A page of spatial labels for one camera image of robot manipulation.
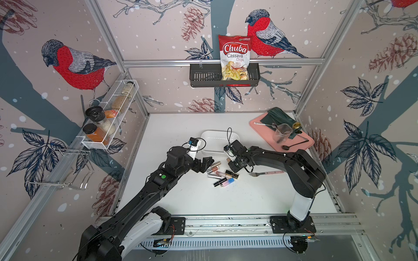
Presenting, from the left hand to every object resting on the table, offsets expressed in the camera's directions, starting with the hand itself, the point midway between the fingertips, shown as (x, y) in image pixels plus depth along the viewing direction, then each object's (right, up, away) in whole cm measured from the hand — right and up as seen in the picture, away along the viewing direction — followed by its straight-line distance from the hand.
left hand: (206, 151), depth 76 cm
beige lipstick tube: (+12, -6, +9) cm, 16 cm away
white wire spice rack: (-43, +21, -2) cm, 48 cm away
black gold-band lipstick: (+7, -18, +9) cm, 21 cm away
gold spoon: (+54, +13, +21) cm, 60 cm away
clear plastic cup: (+46, +9, +21) cm, 51 cm away
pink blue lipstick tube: (+11, -18, +9) cm, 23 cm away
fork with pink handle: (+27, -15, +13) cm, 34 cm away
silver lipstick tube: (+4, -16, +12) cm, 20 cm away
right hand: (+15, -11, +17) cm, 25 cm away
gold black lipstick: (+15, -15, +11) cm, 24 cm away
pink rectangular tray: (+60, +2, +28) cm, 66 cm away
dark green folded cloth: (+49, +19, +41) cm, 67 cm away
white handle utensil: (+42, +12, +27) cm, 51 cm away
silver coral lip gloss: (+4, -13, +16) cm, 20 cm away
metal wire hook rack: (-53, -3, -7) cm, 54 cm away
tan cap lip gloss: (+5, -10, +17) cm, 20 cm away
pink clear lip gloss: (+8, -15, +14) cm, 22 cm away
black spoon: (+50, -1, +24) cm, 55 cm away
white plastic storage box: (+3, +1, +31) cm, 31 cm away
